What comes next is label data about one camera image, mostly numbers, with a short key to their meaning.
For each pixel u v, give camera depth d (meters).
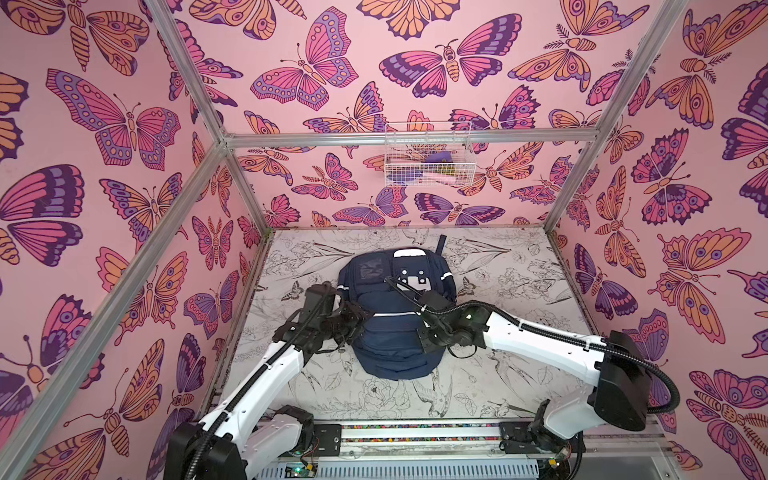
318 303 0.59
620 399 0.40
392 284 0.95
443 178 0.86
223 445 0.40
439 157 0.94
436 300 0.61
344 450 0.73
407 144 0.98
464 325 0.56
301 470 0.72
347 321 0.70
